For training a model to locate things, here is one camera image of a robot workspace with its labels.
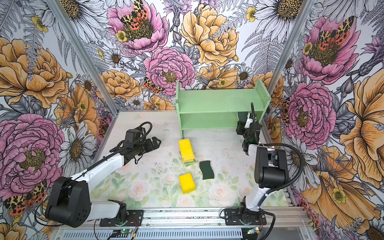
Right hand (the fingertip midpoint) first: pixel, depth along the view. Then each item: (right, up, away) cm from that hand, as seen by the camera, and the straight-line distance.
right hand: (242, 125), depth 97 cm
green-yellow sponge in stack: (-33, -21, -8) cm, 40 cm away
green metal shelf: (-17, +9, -12) cm, 23 cm away
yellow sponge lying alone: (-34, -31, -15) cm, 48 cm away
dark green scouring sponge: (-22, -28, -7) cm, 36 cm away
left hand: (-53, -13, -8) cm, 56 cm away
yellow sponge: (-35, -15, -9) cm, 39 cm away
